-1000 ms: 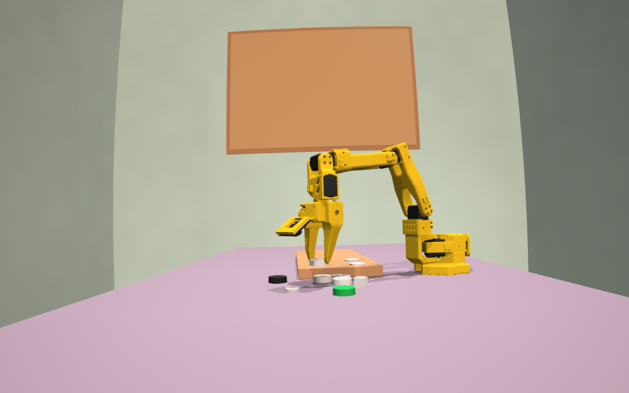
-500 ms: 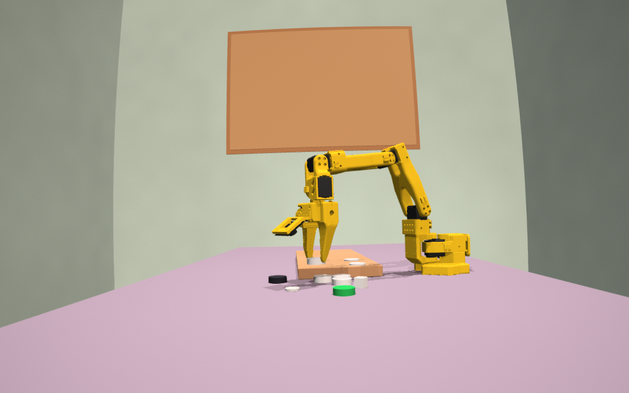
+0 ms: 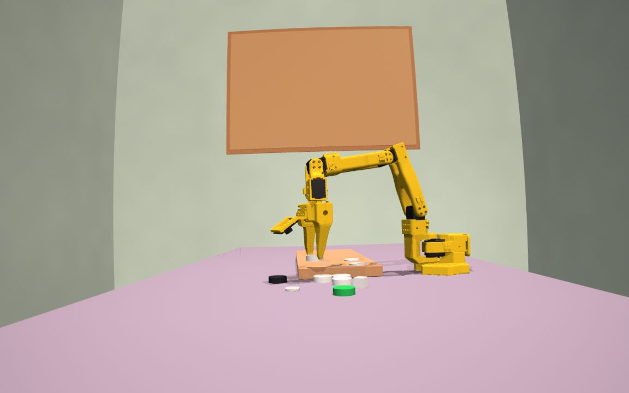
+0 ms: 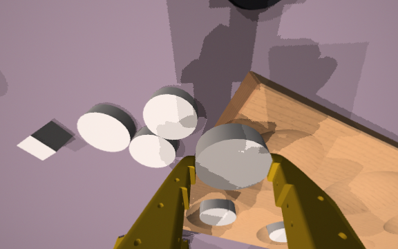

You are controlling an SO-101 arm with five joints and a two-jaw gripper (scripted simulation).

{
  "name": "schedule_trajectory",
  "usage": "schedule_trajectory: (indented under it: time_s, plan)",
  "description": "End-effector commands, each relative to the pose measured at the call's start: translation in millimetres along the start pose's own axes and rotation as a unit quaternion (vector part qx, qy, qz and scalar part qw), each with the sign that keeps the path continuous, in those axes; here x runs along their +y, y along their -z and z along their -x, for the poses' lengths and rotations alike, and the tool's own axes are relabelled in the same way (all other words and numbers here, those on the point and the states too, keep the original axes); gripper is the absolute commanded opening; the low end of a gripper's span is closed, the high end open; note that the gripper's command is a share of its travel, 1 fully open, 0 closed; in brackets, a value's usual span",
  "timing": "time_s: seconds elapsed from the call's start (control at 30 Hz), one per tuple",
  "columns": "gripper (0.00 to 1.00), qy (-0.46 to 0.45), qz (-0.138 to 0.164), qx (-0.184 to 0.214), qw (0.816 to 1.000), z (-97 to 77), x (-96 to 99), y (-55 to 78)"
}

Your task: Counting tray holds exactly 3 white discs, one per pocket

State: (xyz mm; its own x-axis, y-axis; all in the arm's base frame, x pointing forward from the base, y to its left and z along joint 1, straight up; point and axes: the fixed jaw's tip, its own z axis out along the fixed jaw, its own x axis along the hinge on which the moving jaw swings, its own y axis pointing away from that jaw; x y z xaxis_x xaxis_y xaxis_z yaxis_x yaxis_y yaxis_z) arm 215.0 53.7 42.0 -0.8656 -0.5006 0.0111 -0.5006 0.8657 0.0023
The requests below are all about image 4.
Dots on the black disc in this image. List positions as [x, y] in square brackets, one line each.
[253, 4]

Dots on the white disc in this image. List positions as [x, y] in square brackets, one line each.
[276, 231]
[106, 127]
[217, 211]
[152, 150]
[171, 113]
[232, 157]

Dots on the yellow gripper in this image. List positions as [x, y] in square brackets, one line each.
[311, 218]

